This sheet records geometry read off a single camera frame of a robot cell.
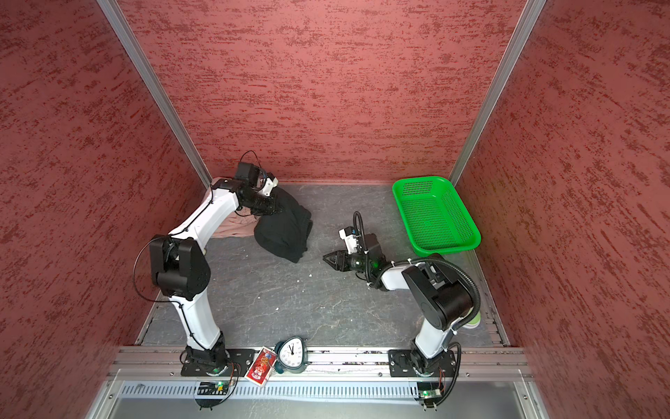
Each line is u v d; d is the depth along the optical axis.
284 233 0.89
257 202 0.78
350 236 0.83
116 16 0.71
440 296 0.48
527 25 0.74
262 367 0.72
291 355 0.72
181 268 0.50
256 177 0.77
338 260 0.81
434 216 1.10
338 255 0.81
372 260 0.73
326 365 0.76
